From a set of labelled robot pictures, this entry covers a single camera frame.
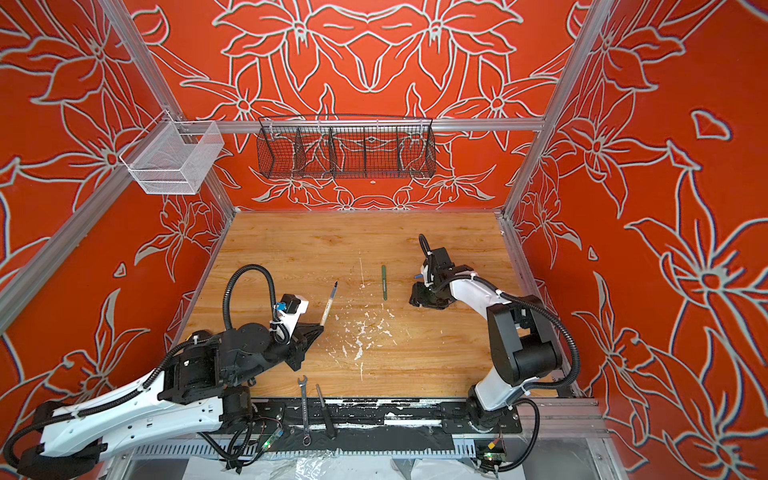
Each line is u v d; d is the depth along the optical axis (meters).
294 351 0.57
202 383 0.47
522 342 0.45
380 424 0.73
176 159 0.92
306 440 0.70
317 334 0.65
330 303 0.64
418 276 1.00
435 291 0.68
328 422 0.72
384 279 1.00
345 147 1.00
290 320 0.56
